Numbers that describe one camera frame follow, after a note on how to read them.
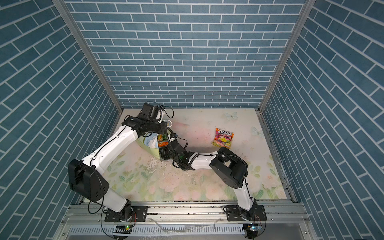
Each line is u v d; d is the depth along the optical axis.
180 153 0.70
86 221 0.73
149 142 0.81
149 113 0.62
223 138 0.99
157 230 0.70
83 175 0.44
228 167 0.52
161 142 0.85
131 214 0.72
